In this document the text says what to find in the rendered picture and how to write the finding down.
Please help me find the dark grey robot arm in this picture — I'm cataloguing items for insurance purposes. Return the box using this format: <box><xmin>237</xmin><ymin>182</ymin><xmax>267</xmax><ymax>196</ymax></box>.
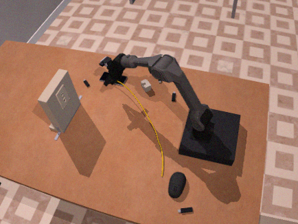
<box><xmin>99</xmin><ymin>54</ymin><xmax>214</xmax><ymax>144</ymax></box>

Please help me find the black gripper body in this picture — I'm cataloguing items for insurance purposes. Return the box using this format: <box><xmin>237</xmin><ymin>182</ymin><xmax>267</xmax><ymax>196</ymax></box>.
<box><xmin>104</xmin><ymin>71</ymin><xmax>122</xmax><ymax>87</ymax></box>

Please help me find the black computer mouse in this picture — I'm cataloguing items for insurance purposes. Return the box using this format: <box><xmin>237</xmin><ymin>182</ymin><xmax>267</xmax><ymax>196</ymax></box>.
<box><xmin>168</xmin><ymin>172</ymin><xmax>186</xmax><ymax>198</ymax></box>

